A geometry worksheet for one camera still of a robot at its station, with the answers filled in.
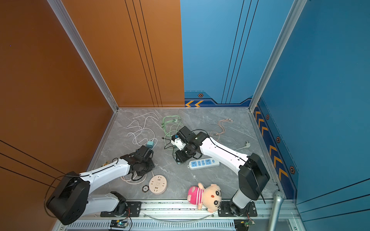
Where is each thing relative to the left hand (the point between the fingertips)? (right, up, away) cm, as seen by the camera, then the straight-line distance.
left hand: (154, 165), depth 89 cm
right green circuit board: (+48, -23, -19) cm, 57 cm away
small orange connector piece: (-31, 0, 0) cm, 31 cm away
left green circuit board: (-13, -23, -18) cm, 32 cm away
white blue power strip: (+30, +1, -2) cm, 30 cm away
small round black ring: (-3, -11, -8) cm, 14 cm away
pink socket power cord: (-6, 0, -21) cm, 21 cm away
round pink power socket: (+4, -8, -10) cm, 13 cm away
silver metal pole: (+68, -12, -15) cm, 71 cm away
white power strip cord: (+61, +11, +7) cm, 62 cm away
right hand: (+16, +7, -10) cm, 20 cm away
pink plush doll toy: (+32, -10, -19) cm, 38 cm away
